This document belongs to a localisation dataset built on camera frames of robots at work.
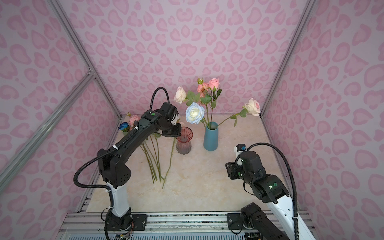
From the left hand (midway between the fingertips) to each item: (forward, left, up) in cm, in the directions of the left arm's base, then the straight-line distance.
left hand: (181, 131), depth 84 cm
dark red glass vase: (-7, -1, -1) cm, 7 cm away
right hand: (-21, -24, 0) cm, 31 cm away
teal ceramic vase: (+2, -17, -9) cm, 19 cm away
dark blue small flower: (+18, +43, -14) cm, 49 cm away
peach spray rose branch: (-9, +8, -21) cm, 24 cm away
